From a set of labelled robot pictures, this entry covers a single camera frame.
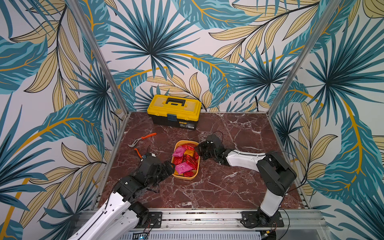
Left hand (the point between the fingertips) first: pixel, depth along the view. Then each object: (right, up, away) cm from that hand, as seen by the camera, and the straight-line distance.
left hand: (170, 172), depth 74 cm
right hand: (+11, +11, +16) cm, 22 cm away
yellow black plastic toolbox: (0, +32, +23) cm, 40 cm away
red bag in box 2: (+12, +2, +12) cm, 17 cm away
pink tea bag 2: (+3, +8, +14) cm, 16 cm away
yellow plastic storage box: (+13, +5, +16) cm, 22 cm away
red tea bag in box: (+9, +11, +18) cm, 23 cm away
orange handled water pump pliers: (-26, +13, +27) cm, 40 cm away
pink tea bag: (+5, -1, +10) cm, 11 cm away
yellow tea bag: (+9, +7, +17) cm, 20 cm away
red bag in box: (+2, +3, +14) cm, 15 cm away
